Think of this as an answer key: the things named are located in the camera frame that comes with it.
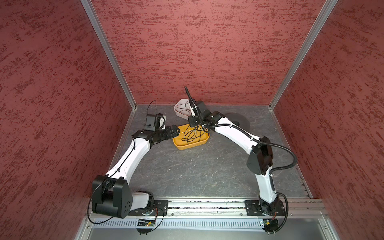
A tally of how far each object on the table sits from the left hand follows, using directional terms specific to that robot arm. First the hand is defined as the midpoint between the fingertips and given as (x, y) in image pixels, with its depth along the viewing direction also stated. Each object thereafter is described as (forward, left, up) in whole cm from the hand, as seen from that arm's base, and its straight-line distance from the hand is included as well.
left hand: (173, 135), depth 84 cm
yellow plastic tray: (0, -3, -11) cm, 12 cm away
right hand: (+9, -10, +3) cm, 14 cm away
